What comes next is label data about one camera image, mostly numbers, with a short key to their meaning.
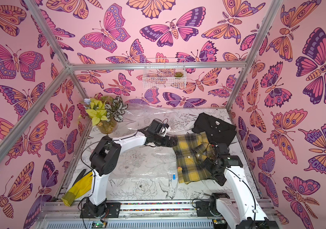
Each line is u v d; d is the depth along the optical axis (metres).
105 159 0.54
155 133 0.78
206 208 0.73
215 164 0.57
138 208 0.75
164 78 1.06
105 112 0.85
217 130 1.05
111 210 0.74
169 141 0.85
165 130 0.82
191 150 0.90
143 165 0.90
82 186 0.81
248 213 0.40
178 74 0.92
